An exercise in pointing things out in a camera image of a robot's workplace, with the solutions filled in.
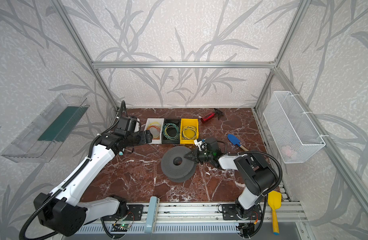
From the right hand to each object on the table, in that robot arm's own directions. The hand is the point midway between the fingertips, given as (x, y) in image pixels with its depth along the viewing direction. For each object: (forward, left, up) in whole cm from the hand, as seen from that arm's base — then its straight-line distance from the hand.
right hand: (185, 153), depth 85 cm
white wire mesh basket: (-7, -47, +26) cm, 54 cm away
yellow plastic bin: (+21, -2, -7) cm, 22 cm away
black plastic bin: (+20, +11, -7) cm, 24 cm away
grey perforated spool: (-7, +6, -3) cm, 9 cm away
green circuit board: (-34, +28, -8) cm, 45 cm away
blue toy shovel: (+15, -33, -10) cm, 38 cm away
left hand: (+6, +19, +13) cm, 24 cm away
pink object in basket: (-5, -51, +12) cm, 53 cm away
